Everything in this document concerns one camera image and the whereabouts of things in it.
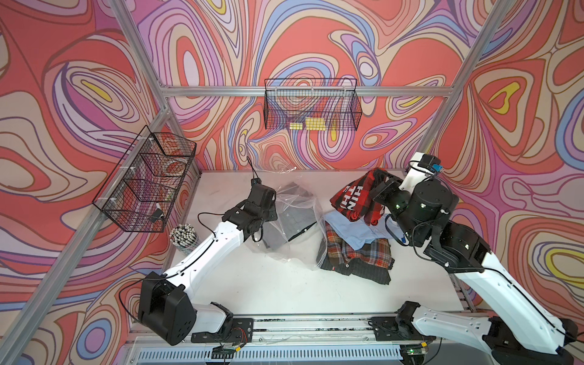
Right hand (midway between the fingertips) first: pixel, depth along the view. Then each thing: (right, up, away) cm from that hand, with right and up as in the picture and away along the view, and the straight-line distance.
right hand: (373, 178), depth 58 cm
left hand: (-29, -9, +24) cm, 39 cm away
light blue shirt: (+3, -20, +28) cm, 34 cm away
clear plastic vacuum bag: (-14, -27, +34) cm, 46 cm away
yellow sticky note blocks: (-13, +24, +33) cm, 43 cm away
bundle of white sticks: (-57, -19, +17) cm, 63 cm away
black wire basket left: (-72, -5, +16) cm, 74 cm away
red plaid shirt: (+11, -26, +26) cm, 38 cm away
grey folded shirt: (-20, -13, +41) cm, 48 cm away
